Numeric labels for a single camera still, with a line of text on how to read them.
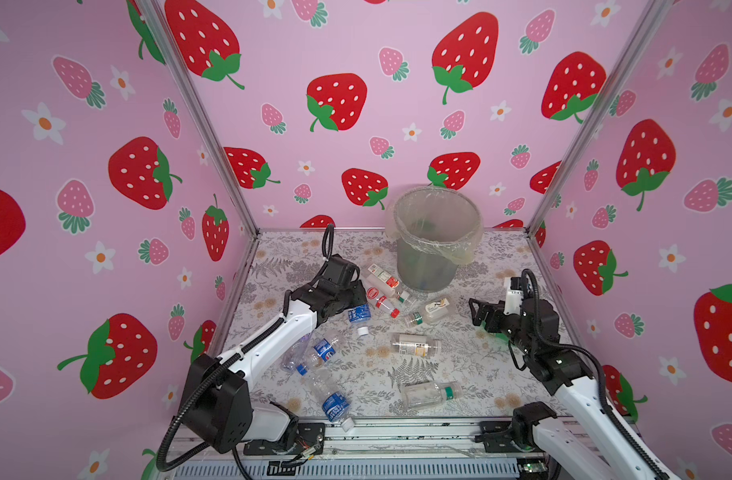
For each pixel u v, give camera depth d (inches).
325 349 33.4
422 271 36.7
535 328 21.9
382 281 38.6
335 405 29.2
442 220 40.7
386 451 28.8
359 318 31.4
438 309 36.3
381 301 37.6
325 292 24.1
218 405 16.1
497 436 28.9
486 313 27.4
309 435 29.6
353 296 29.5
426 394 32.2
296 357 34.6
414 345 33.7
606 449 18.0
